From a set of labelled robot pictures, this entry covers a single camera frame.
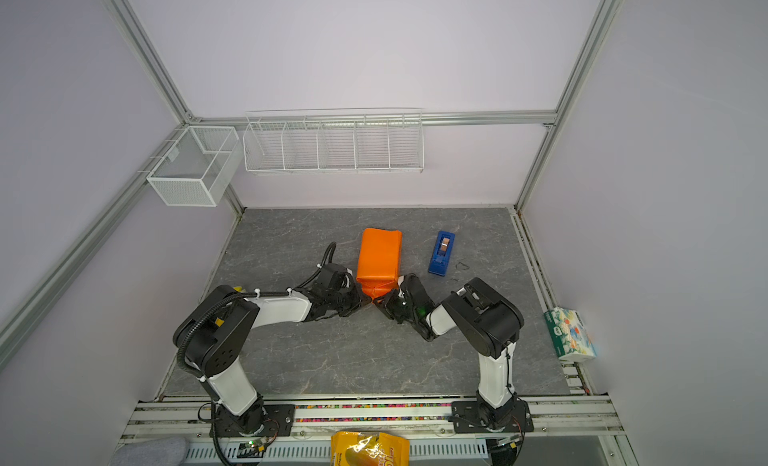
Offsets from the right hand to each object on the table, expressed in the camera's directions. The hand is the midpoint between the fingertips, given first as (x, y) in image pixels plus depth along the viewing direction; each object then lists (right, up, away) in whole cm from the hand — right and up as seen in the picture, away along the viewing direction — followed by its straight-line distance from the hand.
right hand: (372, 303), depth 93 cm
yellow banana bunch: (-43, +4, +1) cm, 43 cm away
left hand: (+1, +1, -2) cm, 2 cm away
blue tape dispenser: (+23, +15, +8) cm, 29 cm away
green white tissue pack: (+56, -7, -10) cm, 57 cm away
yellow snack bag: (-1, -26, -27) cm, 38 cm away
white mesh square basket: (-62, +44, +9) cm, 76 cm away
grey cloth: (-49, -29, -25) cm, 62 cm away
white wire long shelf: (-13, +52, +4) cm, 54 cm away
